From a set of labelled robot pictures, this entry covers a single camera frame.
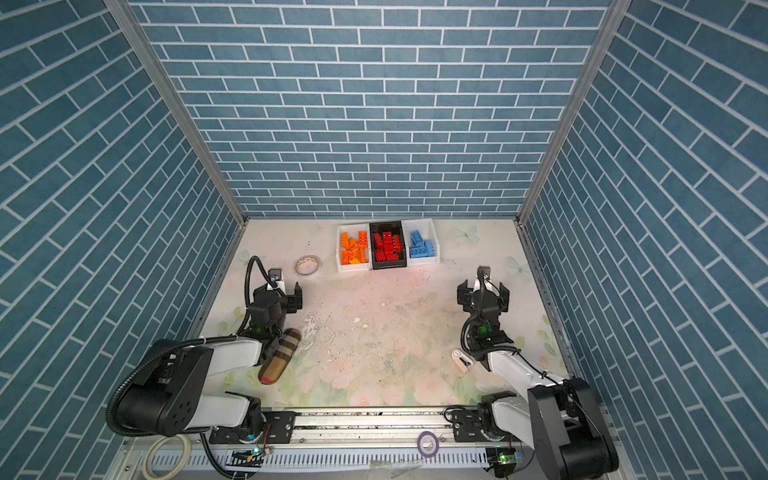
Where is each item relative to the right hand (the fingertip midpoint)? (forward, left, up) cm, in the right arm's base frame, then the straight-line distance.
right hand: (486, 284), depth 87 cm
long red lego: (+21, +32, -8) cm, 39 cm away
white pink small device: (-19, +6, -12) cm, 23 cm away
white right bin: (+30, +18, -9) cm, 36 cm away
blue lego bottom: (+21, +17, -9) cm, 28 cm away
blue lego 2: (+18, +20, -8) cm, 28 cm away
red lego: (+20, +35, -7) cm, 41 cm away
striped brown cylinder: (-24, +57, -7) cm, 62 cm away
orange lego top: (+21, +41, -6) cm, 46 cm away
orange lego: (+12, +43, -9) cm, 45 cm away
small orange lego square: (+19, +45, -9) cm, 50 cm away
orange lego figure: (+17, +42, -10) cm, 46 cm away
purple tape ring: (-39, +18, -12) cm, 45 cm away
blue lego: (+22, +21, -7) cm, 31 cm away
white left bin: (+23, +45, -5) cm, 51 cm away
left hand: (-3, +59, -2) cm, 60 cm away
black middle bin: (+29, +30, -8) cm, 42 cm away
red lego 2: (+16, +33, -10) cm, 38 cm away
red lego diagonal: (+21, +29, -8) cm, 36 cm away
